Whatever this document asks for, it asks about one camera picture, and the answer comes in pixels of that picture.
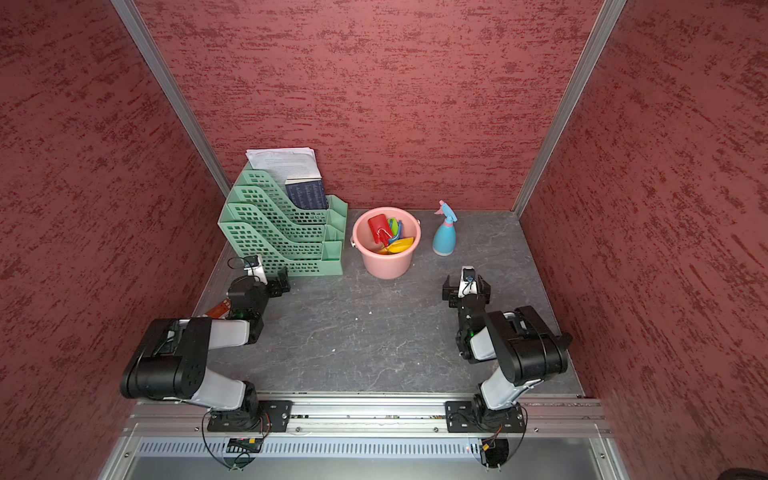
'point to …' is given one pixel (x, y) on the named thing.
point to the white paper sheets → (286, 165)
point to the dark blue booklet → (309, 195)
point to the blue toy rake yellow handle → (400, 232)
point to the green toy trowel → (395, 226)
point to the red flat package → (219, 310)
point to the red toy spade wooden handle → (380, 229)
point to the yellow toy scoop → (398, 245)
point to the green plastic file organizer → (258, 220)
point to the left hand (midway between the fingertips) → (272, 273)
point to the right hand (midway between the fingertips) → (464, 279)
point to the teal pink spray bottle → (444, 242)
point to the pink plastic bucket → (382, 266)
